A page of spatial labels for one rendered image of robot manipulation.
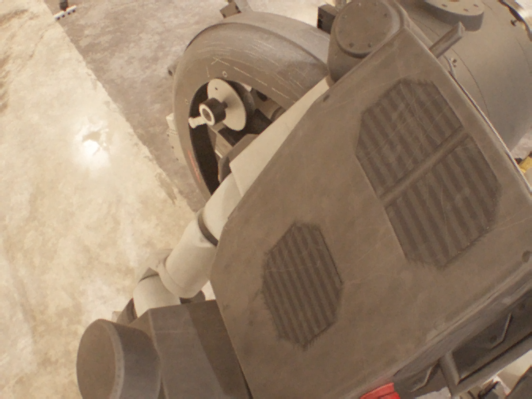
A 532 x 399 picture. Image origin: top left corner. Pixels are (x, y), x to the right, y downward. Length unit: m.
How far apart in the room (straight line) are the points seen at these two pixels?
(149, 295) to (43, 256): 1.12
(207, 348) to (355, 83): 0.29
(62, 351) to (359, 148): 1.44
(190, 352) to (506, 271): 0.34
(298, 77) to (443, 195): 0.53
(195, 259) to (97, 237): 1.19
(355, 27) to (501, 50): 0.82
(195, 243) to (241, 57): 0.34
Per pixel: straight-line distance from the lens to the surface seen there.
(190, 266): 0.73
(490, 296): 0.29
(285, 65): 0.82
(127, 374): 0.49
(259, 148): 0.62
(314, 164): 0.38
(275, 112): 1.16
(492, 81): 1.21
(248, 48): 0.88
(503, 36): 1.35
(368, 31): 0.52
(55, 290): 1.81
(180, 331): 0.53
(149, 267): 0.82
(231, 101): 0.98
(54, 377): 1.67
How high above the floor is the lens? 1.43
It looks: 51 degrees down
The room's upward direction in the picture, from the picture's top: 3 degrees counter-clockwise
